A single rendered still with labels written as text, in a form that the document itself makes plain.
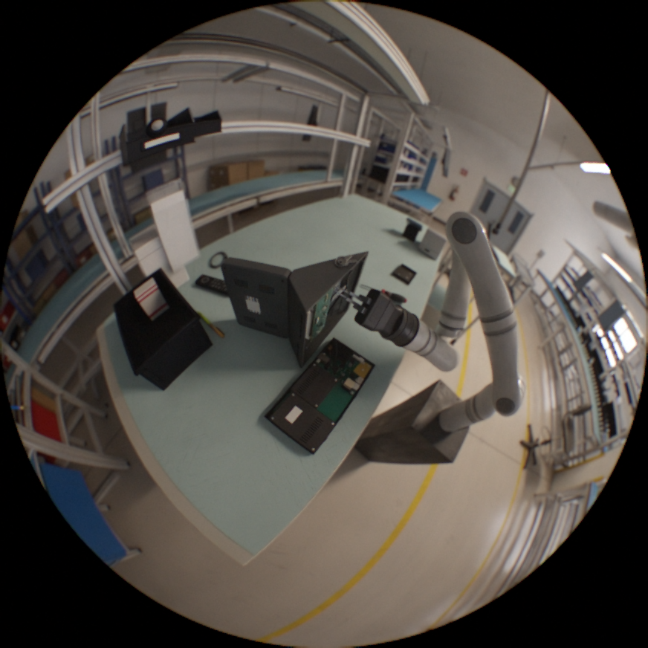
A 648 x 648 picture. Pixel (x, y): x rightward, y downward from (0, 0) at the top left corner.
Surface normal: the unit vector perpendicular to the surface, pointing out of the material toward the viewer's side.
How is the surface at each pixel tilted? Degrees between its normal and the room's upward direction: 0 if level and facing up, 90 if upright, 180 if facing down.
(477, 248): 71
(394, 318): 50
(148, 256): 90
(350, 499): 0
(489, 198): 90
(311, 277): 0
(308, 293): 0
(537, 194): 90
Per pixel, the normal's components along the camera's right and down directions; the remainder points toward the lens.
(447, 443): 0.14, -0.59
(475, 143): -0.58, 0.60
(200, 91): 0.80, 0.54
